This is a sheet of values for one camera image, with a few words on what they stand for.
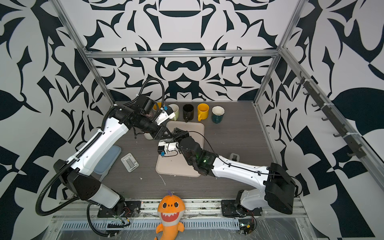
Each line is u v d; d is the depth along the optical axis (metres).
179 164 0.89
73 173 0.40
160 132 0.61
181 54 0.92
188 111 1.04
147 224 0.71
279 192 0.39
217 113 1.02
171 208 0.66
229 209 0.74
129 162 0.89
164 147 0.63
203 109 1.06
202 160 0.56
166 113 0.64
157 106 0.61
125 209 0.73
